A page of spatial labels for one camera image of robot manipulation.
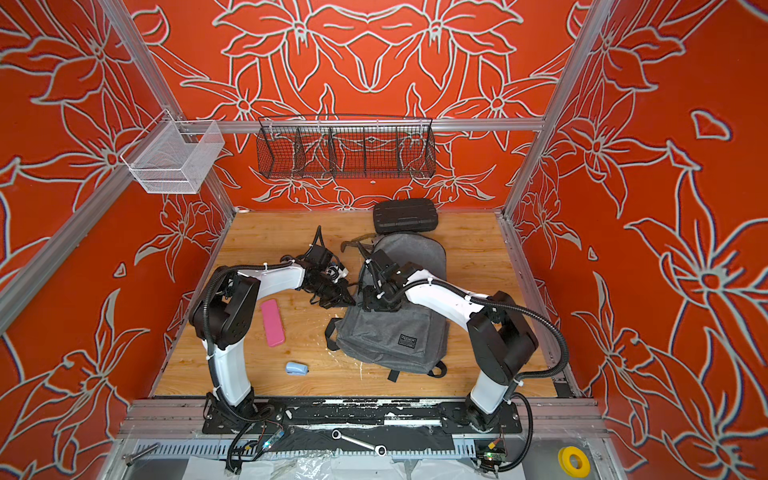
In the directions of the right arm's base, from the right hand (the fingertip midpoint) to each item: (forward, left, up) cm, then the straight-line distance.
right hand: (365, 304), depth 85 cm
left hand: (+4, +3, -5) cm, 8 cm away
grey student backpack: (-6, -8, -4) cm, 11 cm away
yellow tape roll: (-36, -46, -7) cm, 59 cm away
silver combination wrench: (-34, -4, -7) cm, 35 cm away
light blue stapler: (-16, +19, -6) cm, 25 cm away
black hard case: (+39, -10, -4) cm, 41 cm away
